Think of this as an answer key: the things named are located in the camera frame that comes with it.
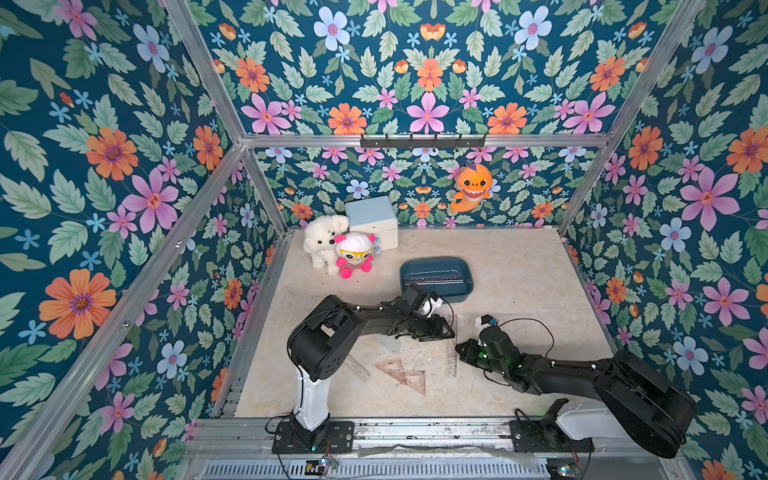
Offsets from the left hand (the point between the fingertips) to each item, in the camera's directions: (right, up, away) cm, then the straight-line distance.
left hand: (451, 335), depth 88 cm
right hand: (+1, -3, -1) cm, 4 cm away
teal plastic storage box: (-1, +20, +19) cm, 28 cm away
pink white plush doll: (-30, +26, +7) cm, 40 cm away
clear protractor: (-18, -3, +3) cm, 19 cm away
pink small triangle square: (-11, -11, -4) cm, 16 cm away
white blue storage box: (-24, +38, +16) cm, 48 cm away
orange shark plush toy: (+9, +48, +8) cm, 49 cm away
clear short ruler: (-27, -9, -4) cm, 29 cm away
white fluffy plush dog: (-41, +29, +5) cm, 51 cm away
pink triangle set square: (-17, -9, -3) cm, 19 cm away
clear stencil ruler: (0, -5, 0) cm, 5 cm away
